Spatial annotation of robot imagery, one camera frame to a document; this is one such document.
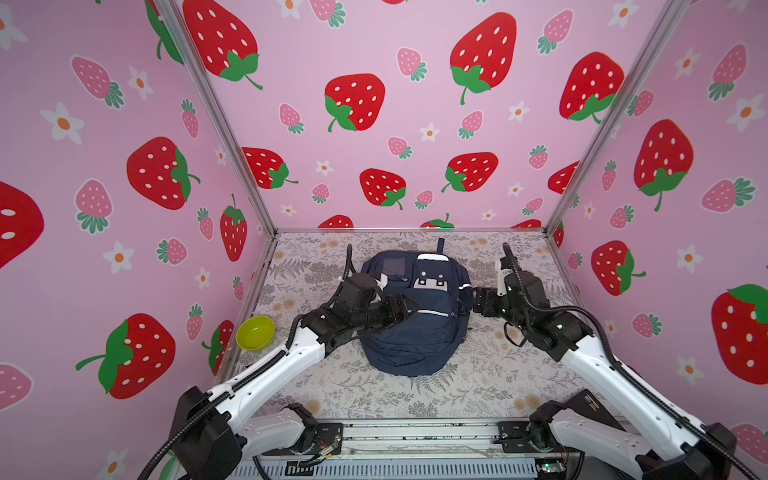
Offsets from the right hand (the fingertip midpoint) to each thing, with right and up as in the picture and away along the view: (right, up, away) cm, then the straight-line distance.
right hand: (480, 290), depth 77 cm
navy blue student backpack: (-8, -1, +18) cm, 19 cm away
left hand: (-18, -5, -4) cm, 19 cm away
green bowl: (-66, -15, +14) cm, 69 cm away
